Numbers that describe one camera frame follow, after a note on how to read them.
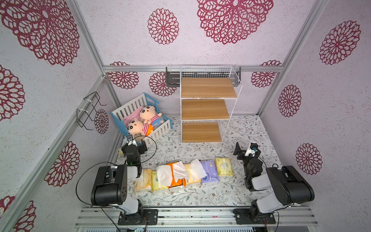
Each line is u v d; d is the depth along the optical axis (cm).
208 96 73
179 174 80
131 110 105
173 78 100
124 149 81
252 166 73
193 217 76
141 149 84
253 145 73
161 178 80
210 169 85
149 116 101
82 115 73
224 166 86
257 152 80
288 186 46
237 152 81
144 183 80
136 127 95
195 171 83
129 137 78
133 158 70
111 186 46
